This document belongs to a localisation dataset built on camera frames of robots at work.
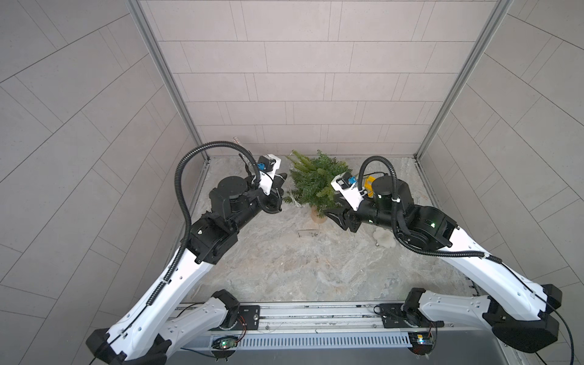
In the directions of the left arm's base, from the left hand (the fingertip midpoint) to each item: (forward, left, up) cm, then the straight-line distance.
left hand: (288, 173), depth 61 cm
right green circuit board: (-35, -40, -38) cm, 65 cm away
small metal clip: (-1, -9, -34) cm, 35 cm away
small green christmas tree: (+7, -7, -11) cm, 15 cm away
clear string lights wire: (-2, -2, -13) cm, 13 cm away
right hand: (-6, -11, -6) cm, 14 cm away
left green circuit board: (-35, +18, -35) cm, 53 cm away
